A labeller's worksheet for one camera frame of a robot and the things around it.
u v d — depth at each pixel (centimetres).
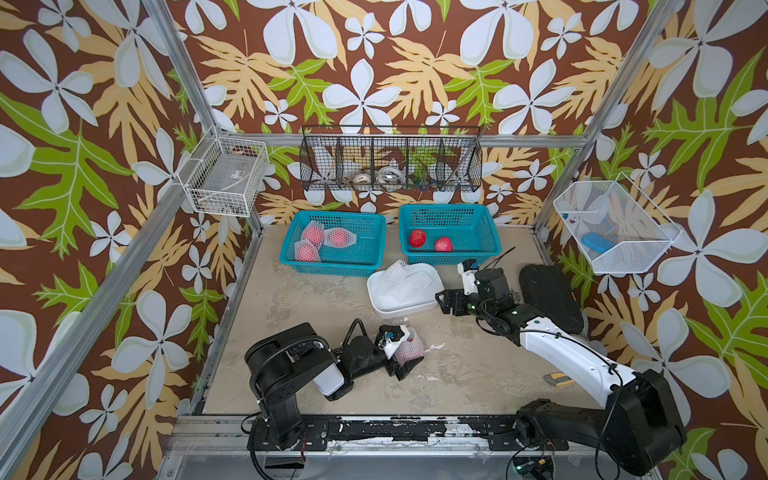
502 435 73
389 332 73
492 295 64
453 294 75
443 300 78
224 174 86
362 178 96
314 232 108
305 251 102
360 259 111
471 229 119
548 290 95
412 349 79
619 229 82
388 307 94
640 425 40
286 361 50
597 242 80
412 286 96
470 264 75
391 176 96
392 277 93
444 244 107
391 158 97
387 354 75
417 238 109
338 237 108
